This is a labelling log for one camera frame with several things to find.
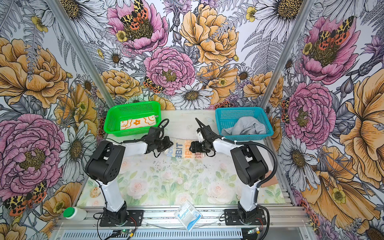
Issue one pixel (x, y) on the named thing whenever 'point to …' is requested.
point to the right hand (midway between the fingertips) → (195, 152)
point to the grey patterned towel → (180, 149)
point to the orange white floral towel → (138, 122)
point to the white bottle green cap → (74, 213)
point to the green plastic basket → (118, 113)
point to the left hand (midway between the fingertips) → (172, 146)
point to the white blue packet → (188, 215)
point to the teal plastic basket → (226, 116)
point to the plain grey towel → (244, 125)
